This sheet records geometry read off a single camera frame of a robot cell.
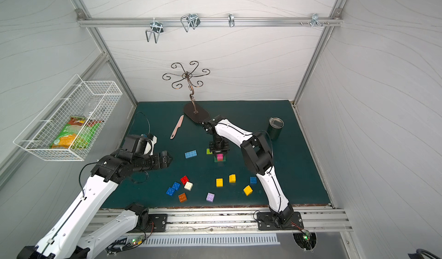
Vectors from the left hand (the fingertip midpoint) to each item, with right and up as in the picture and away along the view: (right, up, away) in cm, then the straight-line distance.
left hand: (164, 160), depth 73 cm
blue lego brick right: (+40, -12, +11) cm, 44 cm away
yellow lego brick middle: (+30, -12, +11) cm, 34 cm away
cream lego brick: (+8, -15, +10) cm, 20 cm away
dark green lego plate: (+21, -4, +18) cm, 28 cm away
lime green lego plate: (+16, -1, +23) cm, 28 cm away
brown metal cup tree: (+5, +23, +41) cm, 47 cm away
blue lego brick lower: (0, -17, +7) cm, 18 cm away
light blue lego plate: (+7, -2, +23) cm, 24 cm away
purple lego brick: (+19, -19, +6) cm, 27 cm away
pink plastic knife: (-4, +13, +35) cm, 37 cm away
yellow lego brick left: (+23, -14, +11) cm, 29 cm away
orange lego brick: (+6, -19, +6) cm, 21 cm away
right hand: (+23, -2, +20) cm, 30 cm away
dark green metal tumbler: (+54, +13, +22) cm, 60 cm away
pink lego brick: (+23, -2, +17) cm, 29 cm away
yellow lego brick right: (+37, -17, +8) cm, 42 cm away
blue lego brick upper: (+2, -15, +9) cm, 18 cm away
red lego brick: (+6, -12, +11) cm, 18 cm away
